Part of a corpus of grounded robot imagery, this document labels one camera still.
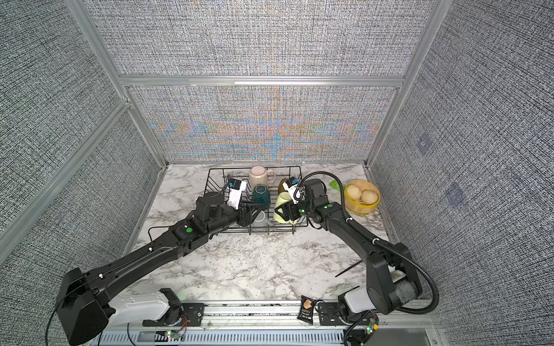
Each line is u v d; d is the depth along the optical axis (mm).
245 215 631
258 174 975
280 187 1022
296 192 746
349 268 836
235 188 638
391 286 428
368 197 998
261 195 920
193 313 733
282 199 792
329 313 732
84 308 379
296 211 746
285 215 754
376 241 462
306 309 732
